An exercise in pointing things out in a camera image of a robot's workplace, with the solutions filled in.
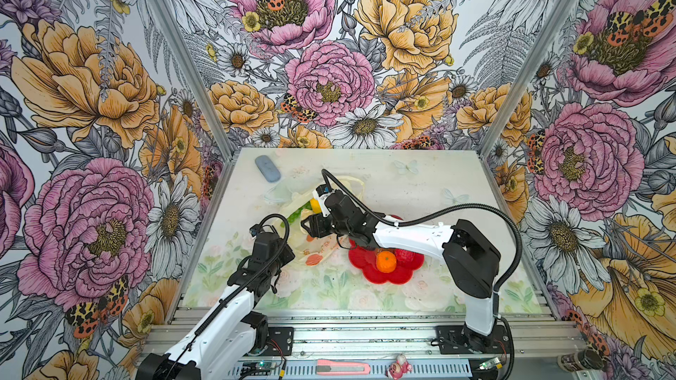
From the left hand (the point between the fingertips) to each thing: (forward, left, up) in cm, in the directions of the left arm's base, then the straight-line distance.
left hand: (287, 253), depth 87 cm
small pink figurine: (-31, -32, -1) cm, 44 cm away
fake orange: (-3, -32, 0) cm, 32 cm away
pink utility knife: (-30, -14, -3) cm, 33 cm away
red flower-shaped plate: (-4, -31, +28) cm, 42 cm away
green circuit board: (-30, +5, -4) cm, 30 cm away
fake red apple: (-2, -37, +2) cm, 38 cm away
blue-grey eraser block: (+37, +12, -2) cm, 39 cm away
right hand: (+5, -8, +8) cm, 12 cm away
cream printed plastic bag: (+1, -7, -2) cm, 8 cm away
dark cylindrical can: (-31, -75, +7) cm, 82 cm away
